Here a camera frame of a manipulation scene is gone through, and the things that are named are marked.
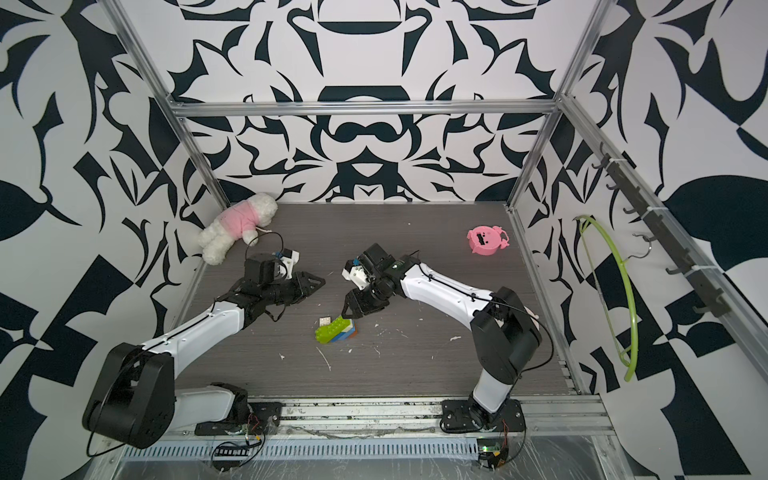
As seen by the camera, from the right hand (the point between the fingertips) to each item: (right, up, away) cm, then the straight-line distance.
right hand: (348, 309), depth 81 cm
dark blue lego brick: (-2, -8, +4) cm, 9 cm away
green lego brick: (-7, -8, +2) cm, 10 cm away
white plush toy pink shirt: (-40, +24, +22) cm, 51 cm away
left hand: (-8, +7, +5) cm, 12 cm away
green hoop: (+58, -7, -21) cm, 62 cm away
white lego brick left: (-8, -6, +8) cm, 13 cm away
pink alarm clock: (+44, +18, +24) cm, 54 cm away
